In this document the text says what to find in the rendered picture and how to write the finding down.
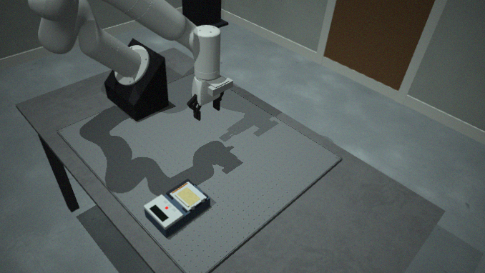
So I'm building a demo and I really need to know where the dark blue and white dock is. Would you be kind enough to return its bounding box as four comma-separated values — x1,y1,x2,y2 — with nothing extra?
144,179,210,238

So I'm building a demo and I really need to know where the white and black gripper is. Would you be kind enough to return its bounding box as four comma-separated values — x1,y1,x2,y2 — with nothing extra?
187,76,224,121

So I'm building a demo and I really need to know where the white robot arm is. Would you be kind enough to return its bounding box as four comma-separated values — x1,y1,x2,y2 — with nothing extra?
28,0,233,97

